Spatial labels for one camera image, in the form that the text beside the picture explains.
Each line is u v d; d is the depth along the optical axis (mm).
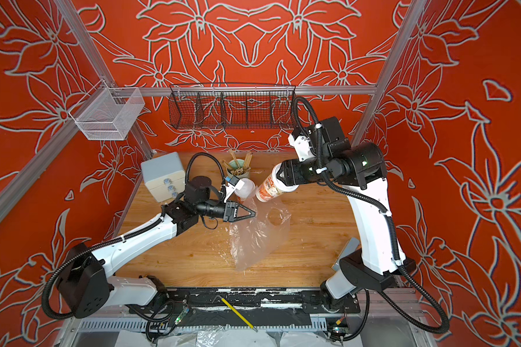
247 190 810
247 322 695
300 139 522
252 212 673
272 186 616
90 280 394
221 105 1009
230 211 623
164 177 907
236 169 855
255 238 658
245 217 669
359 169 353
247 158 941
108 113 920
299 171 506
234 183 663
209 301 743
